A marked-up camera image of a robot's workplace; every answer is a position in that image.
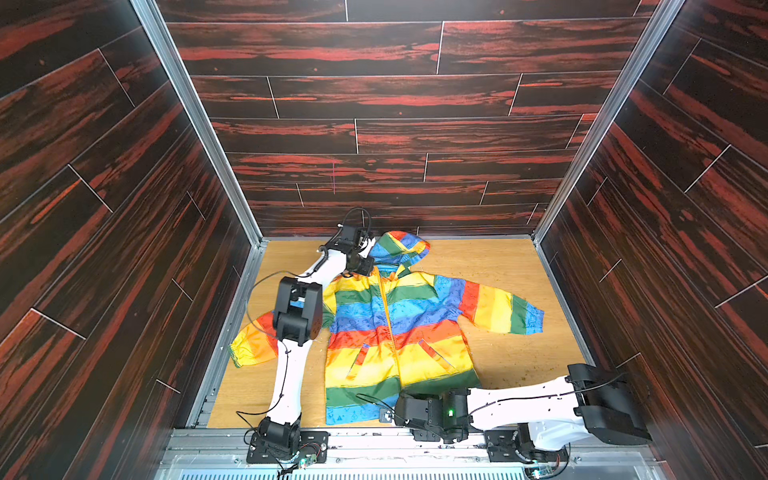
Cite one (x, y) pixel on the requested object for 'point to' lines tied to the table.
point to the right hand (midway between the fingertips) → (414, 405)
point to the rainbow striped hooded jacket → (395, 333)
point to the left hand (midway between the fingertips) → (371, 265)
